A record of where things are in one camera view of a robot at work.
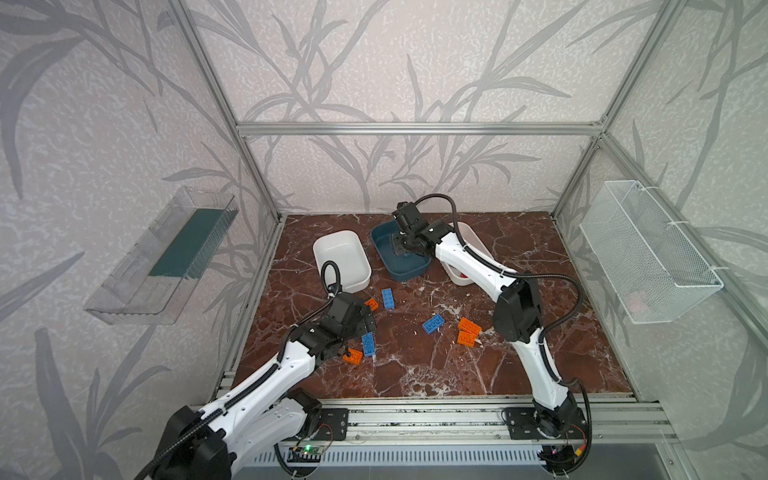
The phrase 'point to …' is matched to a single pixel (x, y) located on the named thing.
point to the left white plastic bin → (346, 250)
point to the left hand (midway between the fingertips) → (365, 310)
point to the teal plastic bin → (400, 268)
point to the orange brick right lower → (466, 338)
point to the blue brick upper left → (388, 299)
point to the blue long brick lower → (368, 344)
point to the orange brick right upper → (467, 325)
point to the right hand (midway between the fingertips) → (401, 233)
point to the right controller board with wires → (565, 459)
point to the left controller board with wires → (305, 454)
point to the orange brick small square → (373, 304)
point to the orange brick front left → (355, 357)
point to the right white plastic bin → (472, 241)
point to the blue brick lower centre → (432, 324)
